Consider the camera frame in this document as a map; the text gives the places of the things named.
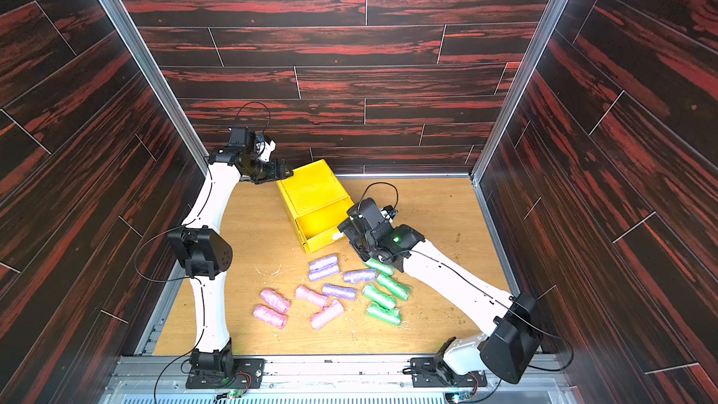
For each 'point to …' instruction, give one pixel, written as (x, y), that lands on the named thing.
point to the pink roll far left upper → (278, 301)
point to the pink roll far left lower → (274, 318)
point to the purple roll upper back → (332, 255)
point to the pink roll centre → (303, 293)
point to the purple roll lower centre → (339, 291)
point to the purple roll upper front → (323, 268)
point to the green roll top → (380, 266)
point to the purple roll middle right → (359, 276)
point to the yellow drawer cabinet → (318, 203)
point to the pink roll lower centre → (326, 314)
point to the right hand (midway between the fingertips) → (349, 227)
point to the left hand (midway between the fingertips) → (286, 173)
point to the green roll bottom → (385, 315)
